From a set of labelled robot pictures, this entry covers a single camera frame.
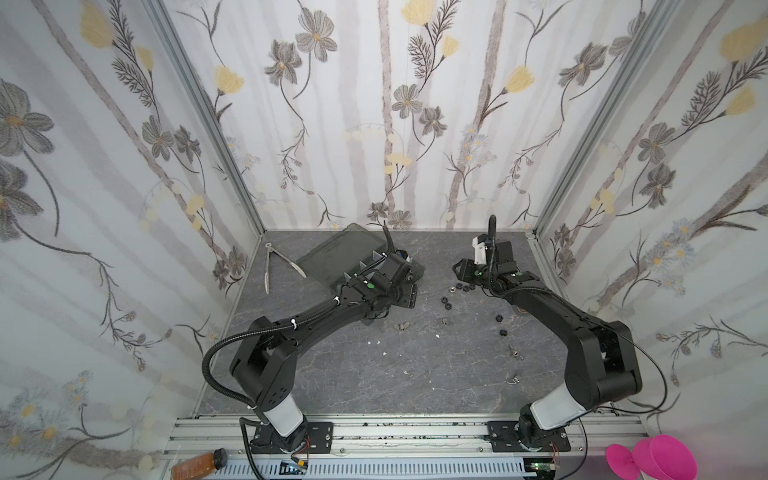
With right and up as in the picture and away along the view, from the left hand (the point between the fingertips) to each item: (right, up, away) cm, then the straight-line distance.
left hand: (405, 284), depth 85 cm
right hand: (+15, +7, +3) cm, 17 cm away
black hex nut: (+20, -2, +19) cm, 28 cm away
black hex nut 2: (+22, -3, +19) cm, 29 cm away
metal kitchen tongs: (-51, +11, +29) cm, 60 cm away
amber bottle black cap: (-48, -40, -18) cm, 65 cm away
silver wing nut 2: (+13, -13, +10) cm, 21 cm away
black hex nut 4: (+15, -9, +13) cm, 22 cm away
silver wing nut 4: (+31, -27, -2) cm, 42 cm away
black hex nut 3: (+15, -7, +16) cm, 23 cm away
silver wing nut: (-1, -14, +8) cm, 16 cm away
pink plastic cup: (+49, -32, -27) cm, 64 cm away
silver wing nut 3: (+33, -21, +3) cm, 39 cm away
